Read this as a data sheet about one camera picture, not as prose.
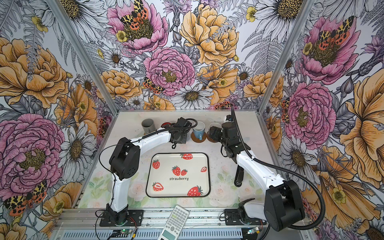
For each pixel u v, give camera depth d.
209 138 0.78
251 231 0.72
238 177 0.83
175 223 0.72
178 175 0.89
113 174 0.55
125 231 0.71
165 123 1.03
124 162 0.53
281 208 0.41
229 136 0.63
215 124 1.02
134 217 0.74
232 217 0.74
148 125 1.00
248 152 0.54
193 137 1.03
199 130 0.97
